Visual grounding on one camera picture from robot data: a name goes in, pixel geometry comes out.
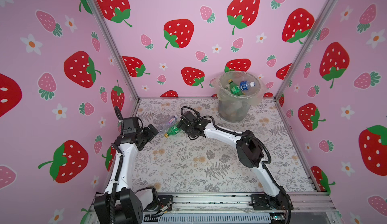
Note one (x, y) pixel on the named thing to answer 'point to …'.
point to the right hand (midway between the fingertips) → (179, 127)
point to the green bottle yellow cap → (173, 130)
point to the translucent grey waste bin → (233, 108)
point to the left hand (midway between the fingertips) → (151, 133)
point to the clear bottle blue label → (245, 85)
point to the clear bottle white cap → (171, 121)
